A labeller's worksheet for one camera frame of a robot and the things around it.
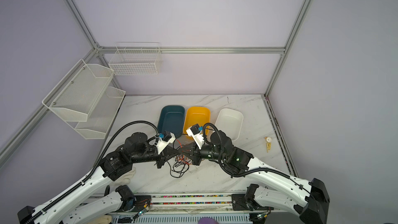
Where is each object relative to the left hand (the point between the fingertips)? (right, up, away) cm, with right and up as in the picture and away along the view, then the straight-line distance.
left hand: (177, 152), depth 67 cm
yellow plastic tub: (+9, +15, +41) cm, 45 cm away
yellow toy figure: (+52, 0, +26) cm, 58 cm away
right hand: (+2, +2, -5) cm, 6 cm away
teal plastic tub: (-10, +12, +37) cm, 40 cm away
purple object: (+14, -33, +3) cm, 35 cm away
